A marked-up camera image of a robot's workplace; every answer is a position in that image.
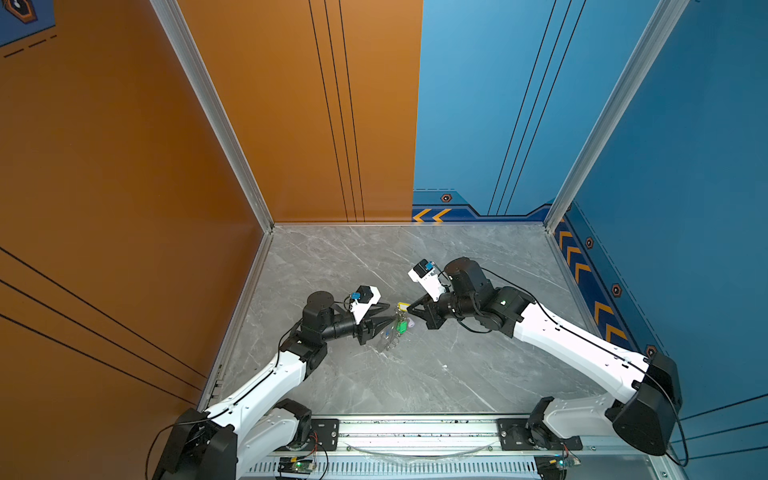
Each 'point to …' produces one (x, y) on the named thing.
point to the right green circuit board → (555, 466)
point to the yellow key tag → (403, 306)
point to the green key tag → (402, 327)
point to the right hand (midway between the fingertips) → (407, 309)
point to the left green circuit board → (296, 464)
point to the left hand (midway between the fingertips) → (390, 310)
